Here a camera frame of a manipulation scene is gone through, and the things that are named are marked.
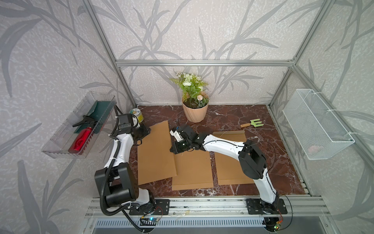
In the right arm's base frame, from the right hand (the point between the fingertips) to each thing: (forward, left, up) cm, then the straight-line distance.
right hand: (169, 150), depth 83 cm
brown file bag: (0, +10, -11) cm, 15 cm away
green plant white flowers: (+37, -13, +17) cm, 43 cm away
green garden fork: (+28, -59, -11) cm, 67 cm away
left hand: (+12, +13, +5) cm, 18 cm away
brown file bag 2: (-8, -14, -11) cm, 19 cm away
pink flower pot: (+26, -16, 0) cm, 30 cm away
